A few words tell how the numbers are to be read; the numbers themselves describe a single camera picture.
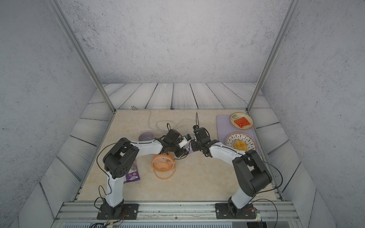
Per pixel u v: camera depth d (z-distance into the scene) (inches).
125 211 28.5
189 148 35.2
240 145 37.4
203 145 27.4
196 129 32.7
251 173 17.9
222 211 28.6
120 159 20.6
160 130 42.3
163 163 32.3
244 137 39.6
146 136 39.2
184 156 35.9
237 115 45.1
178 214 28.6
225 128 42.7
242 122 43.2
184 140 34.1
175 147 32.6
